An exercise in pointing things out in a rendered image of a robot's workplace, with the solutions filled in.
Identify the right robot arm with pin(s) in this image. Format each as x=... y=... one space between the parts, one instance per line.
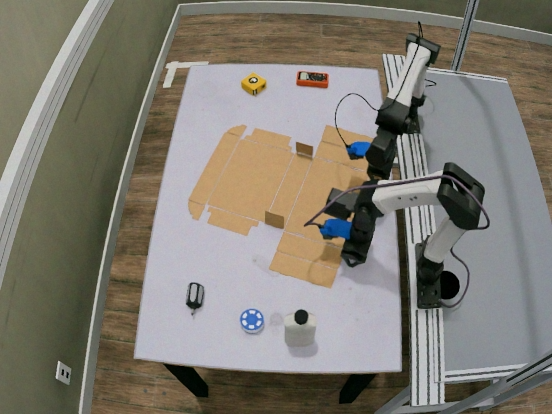
x=397 y=113

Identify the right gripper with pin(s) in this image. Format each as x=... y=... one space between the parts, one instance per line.
x=360 y=148

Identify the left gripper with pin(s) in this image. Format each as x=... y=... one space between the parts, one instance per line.
x=355 y=240

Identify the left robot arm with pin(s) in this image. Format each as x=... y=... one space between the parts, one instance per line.
x=462 y=213

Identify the flat brown cardboard box blank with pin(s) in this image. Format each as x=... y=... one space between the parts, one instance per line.
x=249 y=184

